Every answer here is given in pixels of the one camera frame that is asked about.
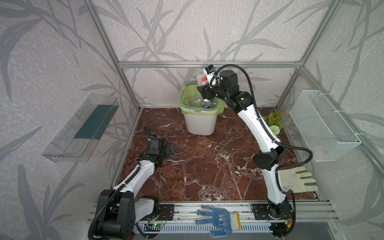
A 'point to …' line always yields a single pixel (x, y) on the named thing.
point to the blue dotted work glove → (221, 218)
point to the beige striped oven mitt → (289, 180)
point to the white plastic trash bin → (201, 125)
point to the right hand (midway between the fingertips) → (205, 78)
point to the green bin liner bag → (190, 89)
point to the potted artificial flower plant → (273, 120)
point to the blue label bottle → (208, 106)
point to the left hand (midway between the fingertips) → (168, 144)
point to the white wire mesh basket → (326, 132)
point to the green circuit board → (154, 225)
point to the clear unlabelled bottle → (194, 102)
